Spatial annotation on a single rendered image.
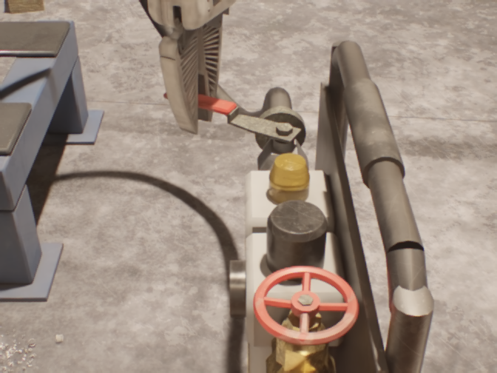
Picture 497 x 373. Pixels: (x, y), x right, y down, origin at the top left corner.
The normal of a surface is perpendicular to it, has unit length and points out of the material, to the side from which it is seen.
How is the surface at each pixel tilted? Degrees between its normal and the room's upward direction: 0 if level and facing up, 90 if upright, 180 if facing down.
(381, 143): 0
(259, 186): 0
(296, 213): 0
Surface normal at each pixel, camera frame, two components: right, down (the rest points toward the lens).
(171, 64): -0.47, 0.58
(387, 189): -0.25, -0.77
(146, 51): 0.00, -0.81
